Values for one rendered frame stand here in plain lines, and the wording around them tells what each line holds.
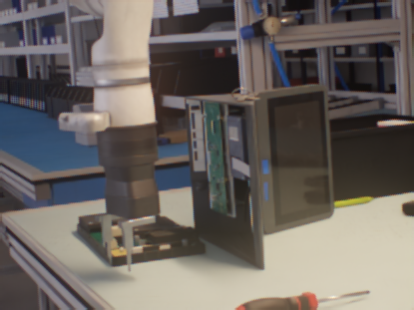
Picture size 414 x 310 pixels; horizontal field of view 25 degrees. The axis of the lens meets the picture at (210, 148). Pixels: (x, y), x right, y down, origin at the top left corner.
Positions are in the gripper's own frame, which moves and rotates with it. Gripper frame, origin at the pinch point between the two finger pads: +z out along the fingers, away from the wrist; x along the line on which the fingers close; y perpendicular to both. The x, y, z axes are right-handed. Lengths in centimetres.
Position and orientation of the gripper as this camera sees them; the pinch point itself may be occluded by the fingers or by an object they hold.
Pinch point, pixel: (120, 267)
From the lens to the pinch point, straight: 120.8
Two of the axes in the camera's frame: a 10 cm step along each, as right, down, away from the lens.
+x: -5.4, -0.6, 8.4
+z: 0.7, 9.9, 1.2
